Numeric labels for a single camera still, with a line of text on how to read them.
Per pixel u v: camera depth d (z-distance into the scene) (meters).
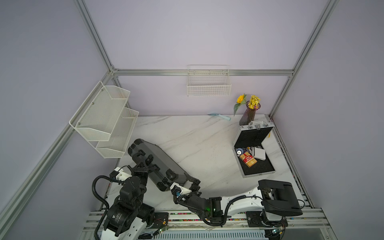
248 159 0.93
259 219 0.73
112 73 0.91
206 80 0.98
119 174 0.59
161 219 0.73
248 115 1.04
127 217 0.47
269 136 1.08
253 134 0.87
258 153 0.96
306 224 0.74
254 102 0.95
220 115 1.22
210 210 0.57
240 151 0.96
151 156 0.72
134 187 0.48
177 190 0.59
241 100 0.96
